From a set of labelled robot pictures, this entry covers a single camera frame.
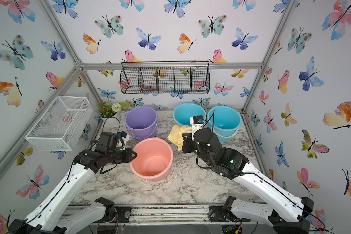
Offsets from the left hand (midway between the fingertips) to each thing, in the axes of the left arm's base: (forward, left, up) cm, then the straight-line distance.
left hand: (136, 153), depth 75 cm
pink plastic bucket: (+3, -6, -15) cm, 16 cm away
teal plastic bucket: (+33, -25, -6) cm, 42 cm away
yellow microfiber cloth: (+2, -20, +11) cm, 23 cm away
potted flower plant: (+36, +27, -4) cm, 45 cm away
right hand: (0, -24, +16) cm, 29 cm away
